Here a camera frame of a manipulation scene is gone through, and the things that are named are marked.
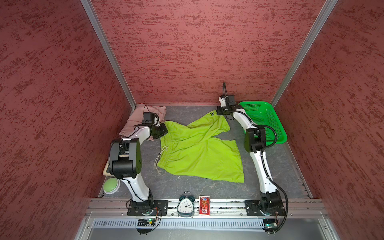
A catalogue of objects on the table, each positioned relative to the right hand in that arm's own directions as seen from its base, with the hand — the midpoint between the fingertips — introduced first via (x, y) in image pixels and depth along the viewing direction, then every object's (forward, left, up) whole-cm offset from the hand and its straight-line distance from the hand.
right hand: (216, 111), depth 113 cm
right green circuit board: (-72, -18, -5) cm, 74 cm away
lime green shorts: (-31, +20, -3) cm, 37 cm away
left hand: (-21, +35, +3) cm, 41 cm away
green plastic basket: (-2, -36, -2) cm, 36 cm away
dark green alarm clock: (-64, +23, 0) cm, 68 cm away
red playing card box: (-63, +14, -3) cm, 64 cm away
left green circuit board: (-69, +42, -4) cm, 81 cm away
